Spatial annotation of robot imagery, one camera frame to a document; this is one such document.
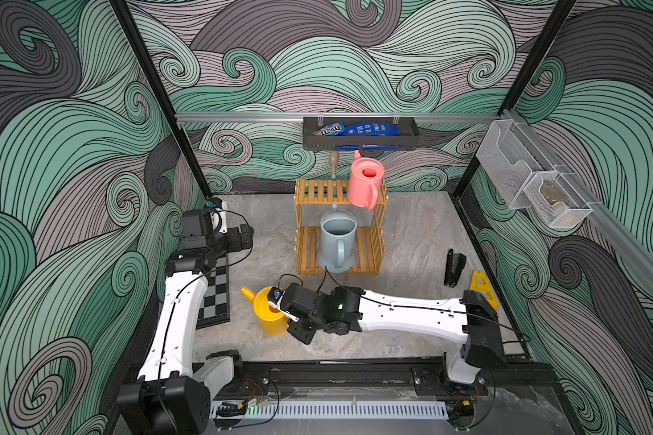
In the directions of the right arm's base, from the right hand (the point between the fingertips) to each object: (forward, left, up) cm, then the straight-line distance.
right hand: (294, 315), depth 71 cm
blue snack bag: (+56, -25, +21) cm, 65 cm away
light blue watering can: (+19, -12, +7) cm, 23 cm away
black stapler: (+23, -56, -13) cm, 62 cm away
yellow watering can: (-3, +5, +5) cm, 8 cm away
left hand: (+21, +17, +11) cm, 30 cm away
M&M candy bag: (+57, -12, +21) cm, 62 cm away
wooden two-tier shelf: (+34, -26, -14) cm, 45 cm away
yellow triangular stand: (+16, -63, -15) cm, 67 cm away
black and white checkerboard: (+6, +26, -10) cm, 29 cm away
